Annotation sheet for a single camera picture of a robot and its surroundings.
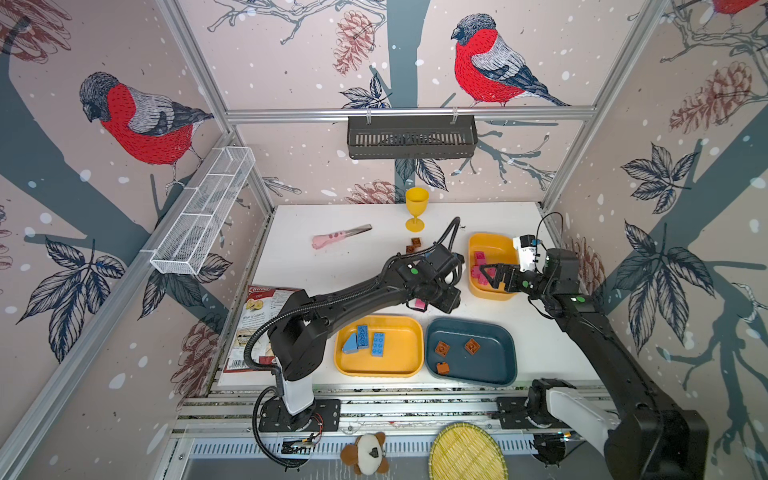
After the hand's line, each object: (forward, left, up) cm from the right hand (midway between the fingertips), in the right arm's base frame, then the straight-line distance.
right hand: (492, 270), depth 80 cm
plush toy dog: (-41, +32, -14) cm, 54 cm away
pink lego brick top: (+16, -2, -17) cm, 23 cm away
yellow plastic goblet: (+31, +20, -2) cm, 37 cm away
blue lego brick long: (-13, +37, -18) cm, 43 cm away
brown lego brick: (-22, +14, -15) cm, 30 cm away
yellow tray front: (-15, +24, -20) cm, 35 cm away
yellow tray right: (+21, -9, -18) cm, 29 cm away
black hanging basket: (+48, +23, +11) cm, 54 cm away
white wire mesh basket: (-5, +77, +15) cm, 79 cm away
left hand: (-9, +10, -3) cm, 14 cm away
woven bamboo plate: (-39, +9, -18) cm, 44 cm away
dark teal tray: (-19, -2, -20) cm, 27 cm away
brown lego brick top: (+23, +21, -17) cm, 35 cm away
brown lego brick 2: (-15, +13, -18) cm, 27 cm away
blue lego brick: (-15, +32, -16) cm, 39 cm away
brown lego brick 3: (-15, +5, -17) cm, 23 cm away
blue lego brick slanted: (-16, +39, -16) cm, 45 cm away
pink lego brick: (-4, +4, +2) cm, 6 cm away
